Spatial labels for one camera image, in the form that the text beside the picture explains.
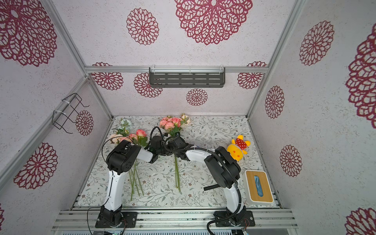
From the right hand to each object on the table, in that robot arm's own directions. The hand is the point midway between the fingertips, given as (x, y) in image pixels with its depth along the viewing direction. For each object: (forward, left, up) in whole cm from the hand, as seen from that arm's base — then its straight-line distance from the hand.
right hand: (180, 146), depth 98 cm
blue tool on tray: (-25, -46, -2) cm, 52 cm away
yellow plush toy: (-1, -38, +2) cm, 38 cm away
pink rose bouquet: (+14, +6, +6) cm, 16 cm away
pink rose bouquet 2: (+9, +41, +3) cm, 42 cm away
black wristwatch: (-25, -19, -5) cm, 32 cm away
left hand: (+2, -1, -1) cm, 2 cm away
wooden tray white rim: (-31, -39, +1) cm, 50 cm away
